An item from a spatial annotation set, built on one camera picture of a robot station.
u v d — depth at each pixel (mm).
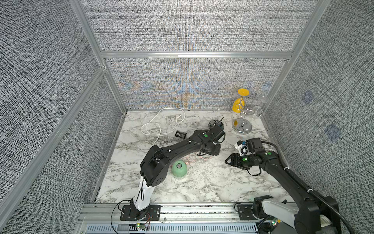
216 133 663
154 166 487
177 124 1099
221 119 1161
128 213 704
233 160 732
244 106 1211
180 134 1038
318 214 389
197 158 926
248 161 688
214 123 1064
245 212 737
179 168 779
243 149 748
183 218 731
